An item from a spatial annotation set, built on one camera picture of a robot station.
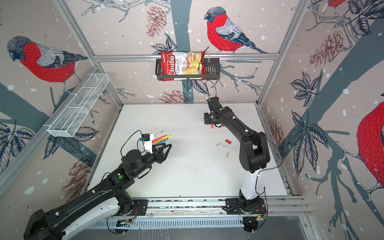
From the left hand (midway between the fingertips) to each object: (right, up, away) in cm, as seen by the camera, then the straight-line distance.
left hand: (168, 145), depth 72 cm
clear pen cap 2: (+33, -6, +25) cm, 42 cm away
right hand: (+20, +11, +22) cm, 32 cm away
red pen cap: (+35, -3, +26) cm, 44 cm away
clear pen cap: (+29, -5, +26) cm, 39 cm away
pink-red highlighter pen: (+26, +7, +35) cm, 44 cm away
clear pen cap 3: (+34, -10, +21) cm, 41 cm away
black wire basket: (+25, +45, +23) cm, 56 cm away
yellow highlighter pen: (-9, -1, +28) cm, 29 cm away
